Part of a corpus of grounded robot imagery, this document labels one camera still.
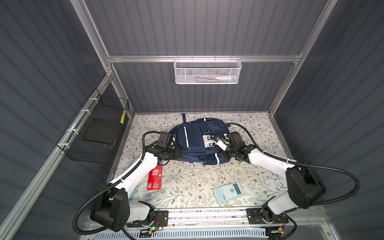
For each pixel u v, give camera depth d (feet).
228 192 2.64
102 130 2.46
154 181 2.99
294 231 2.22
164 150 2.06
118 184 1.42
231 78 2.93
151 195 2.63
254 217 2.42
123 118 2.73
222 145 2.59
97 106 2.58
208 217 2.48
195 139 3.05
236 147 2.26
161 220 2.37
